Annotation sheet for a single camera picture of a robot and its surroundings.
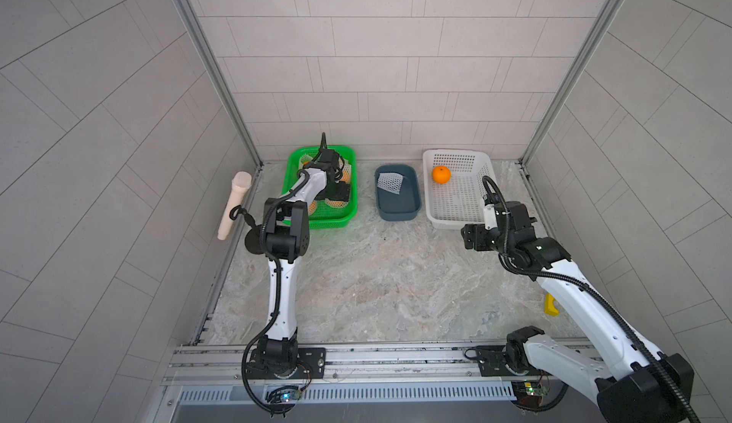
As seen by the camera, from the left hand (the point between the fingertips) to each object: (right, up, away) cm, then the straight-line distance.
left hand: (341, 192), depth 106 cm
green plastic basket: (-5, -7, -7) cm, 11 cm away
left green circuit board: (-6, -46, -42) cm, 62 cm away
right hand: (+41, -10, -26) cm, 49 cm away
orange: (+38, +7, +2) cm, 39 cm away
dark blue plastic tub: (+22, -2, -2) cm, 22 cm away
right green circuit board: (+51, -48, -38) cm, 80 cm away
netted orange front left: (-9, -5, -9) cm, 13 cm away
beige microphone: (-22, +3, -32) cm, 39 cm away
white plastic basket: (+43, +2, +2) cm, 43 cm away
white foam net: (+19, +4, -1) cm, 19 cm away
